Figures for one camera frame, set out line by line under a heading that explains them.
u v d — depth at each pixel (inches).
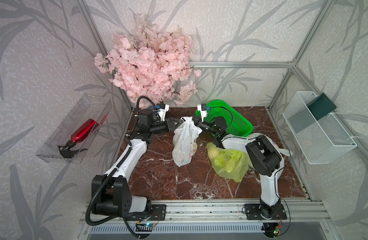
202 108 29.0
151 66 27.3
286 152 35.0
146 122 24.4
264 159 20.7
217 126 27.4
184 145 31.5
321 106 28.2
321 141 24.4
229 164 30.3
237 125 42.4
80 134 24.6
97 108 33.2
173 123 27.8
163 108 28.3
